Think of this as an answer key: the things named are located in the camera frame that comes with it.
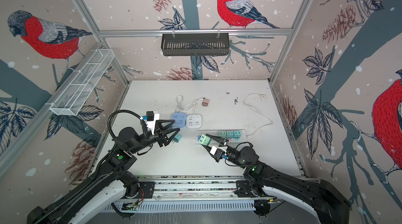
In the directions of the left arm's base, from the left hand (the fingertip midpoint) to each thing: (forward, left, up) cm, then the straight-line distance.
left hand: (174, 127), depth 65 cm
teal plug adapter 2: (+6, -27, -21) cm, 35 cm away
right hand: (-3, -13, -6) cm, 15 cm away
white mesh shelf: (+19, +50, +3) cm, 54 cm away
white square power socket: (+17, -6, -25) cm, 31 cm away
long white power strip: (+10, -9, -26) cm, 29 cm away
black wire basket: (+64, -7, 0) cm, 64 cm away
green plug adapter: (-4, -13, -4) cm, 14 cm away
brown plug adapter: (+34, -13, -27) cm, 45 cm away
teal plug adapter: (+6, -31, -21) cm, 38 cm away
